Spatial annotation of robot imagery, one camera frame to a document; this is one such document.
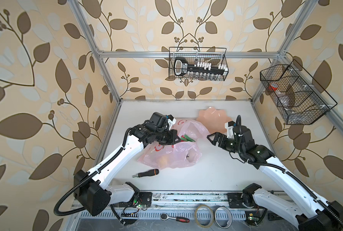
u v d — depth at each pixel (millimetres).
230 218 707
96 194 374
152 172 808
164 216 692
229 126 702
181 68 848
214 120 1018
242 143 566
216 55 911
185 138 911
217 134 671
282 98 707
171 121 693
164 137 627
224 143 667
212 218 680
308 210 399
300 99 730
